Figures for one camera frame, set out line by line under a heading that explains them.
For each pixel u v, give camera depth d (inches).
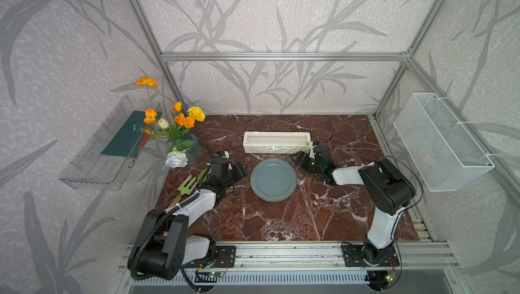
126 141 26.6
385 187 20.1
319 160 31.1
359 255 28.8
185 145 31.0
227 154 33.1
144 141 27.2
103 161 25.2
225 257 28.6
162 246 16.3
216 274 27.8
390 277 27.2
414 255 29.7
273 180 37.0
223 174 28.2
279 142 39.0
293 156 36.9
